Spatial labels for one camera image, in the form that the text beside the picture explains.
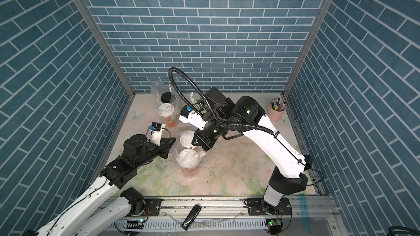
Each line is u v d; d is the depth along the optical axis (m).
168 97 0.94
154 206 0.74
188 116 0.48
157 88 0.90
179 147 0.74
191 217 0.69
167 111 0.87
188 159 0.69
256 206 0.74
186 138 0.77
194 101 0.93
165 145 0.63
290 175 0.39
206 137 0.48
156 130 0.63
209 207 0.75
